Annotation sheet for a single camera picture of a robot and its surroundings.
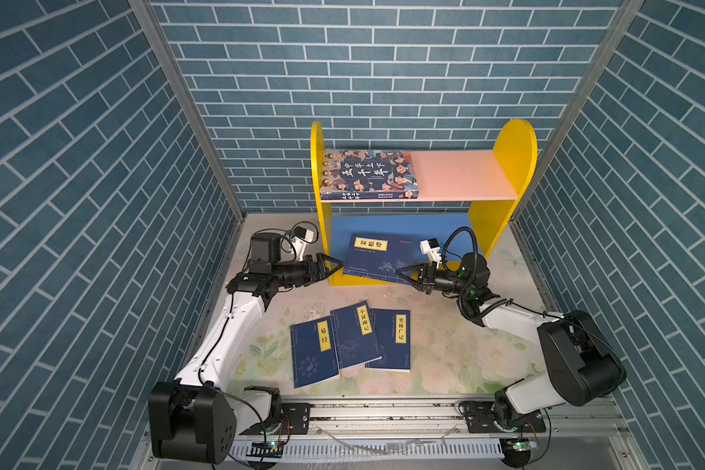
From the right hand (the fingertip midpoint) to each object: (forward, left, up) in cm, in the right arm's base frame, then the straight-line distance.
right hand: (396, 273), depth 76 cm
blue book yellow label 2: (-14, +23, -22) cm, 35 cm away
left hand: (-1, +16, +2) cm, 16 cm away
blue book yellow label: (+9, +7, +1) cm, 11 cm away
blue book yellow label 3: (-9, +11, -22) cm, 26 cm away
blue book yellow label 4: (-5, -3, -22) cm, 22 cm away
